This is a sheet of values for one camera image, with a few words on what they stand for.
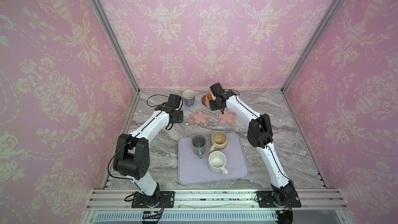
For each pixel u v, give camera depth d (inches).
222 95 30.3
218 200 29.9
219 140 36.2
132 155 18.3
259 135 24.7
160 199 28.9
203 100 45.7
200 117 41.6
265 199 28.8
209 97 39.5
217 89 32.8
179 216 62.6
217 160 33.6
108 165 17.0
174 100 28.3
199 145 35.4
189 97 42.3
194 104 44.1
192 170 32.7
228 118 40.5
